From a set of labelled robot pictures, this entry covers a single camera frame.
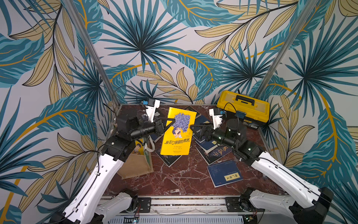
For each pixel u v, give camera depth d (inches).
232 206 28.8
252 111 37.4
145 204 28.8
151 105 20.6
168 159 34.6
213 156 35.5
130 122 17.3
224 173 32.7
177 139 24.2
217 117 23.1
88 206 14.4
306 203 15.2
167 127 22.7
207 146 35.5
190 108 45.9
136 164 30.6
